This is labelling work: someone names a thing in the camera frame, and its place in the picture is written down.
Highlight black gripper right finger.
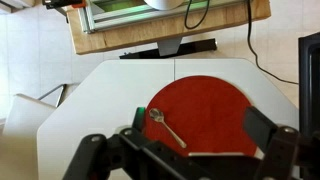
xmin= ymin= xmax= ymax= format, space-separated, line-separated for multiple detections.
xmin=243 ymin=106 xmax=320 ymax=180

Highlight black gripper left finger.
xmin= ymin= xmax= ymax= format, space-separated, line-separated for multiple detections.
xmin=63 ymin=106 xmax=214 ymax=180

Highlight black stainless microwave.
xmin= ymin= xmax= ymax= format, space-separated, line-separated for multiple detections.
xmin=298 ymin=31 xmax=320 ymax=136

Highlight metal spoon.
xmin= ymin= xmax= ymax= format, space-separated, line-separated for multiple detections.
xmin=148 ymin=107 xmax=188 ymax=149

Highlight metal chair leg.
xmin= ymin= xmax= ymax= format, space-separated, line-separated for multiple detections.
xmin=37 ymin=83 xmax=68 ymax=108

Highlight red round placemat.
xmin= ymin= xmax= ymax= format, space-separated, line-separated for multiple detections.
xmin=143 ymin=75 xmax=259 ymax=158

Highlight white flat furniture panel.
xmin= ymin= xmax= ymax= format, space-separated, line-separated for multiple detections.
xmin=2 ymin=93 xmax=57 ymax=134

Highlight wooden workbench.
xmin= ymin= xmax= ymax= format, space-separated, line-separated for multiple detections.
xmin=66 ymin=0 xmax=272 ymax=55

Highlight black stand base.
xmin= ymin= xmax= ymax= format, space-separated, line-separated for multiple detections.
xmin=119 ymin=36 xmax=218 ymax=60

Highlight black orange tool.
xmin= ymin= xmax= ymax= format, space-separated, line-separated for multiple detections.
xmin=42 ymin=0 xmax=88 ymax=9

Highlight long black floor cable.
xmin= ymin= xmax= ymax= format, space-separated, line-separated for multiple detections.
xmin=245 ymin=0 xmax=299 ymax=86

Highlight aluminium profile frame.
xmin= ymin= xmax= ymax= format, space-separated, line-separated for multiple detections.
xmin=78 ymin=0 xmax=249 ymax=34

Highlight short black looped cable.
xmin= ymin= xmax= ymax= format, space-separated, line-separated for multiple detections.
xmin=184 ymin=0 xmax=212 ymax=30

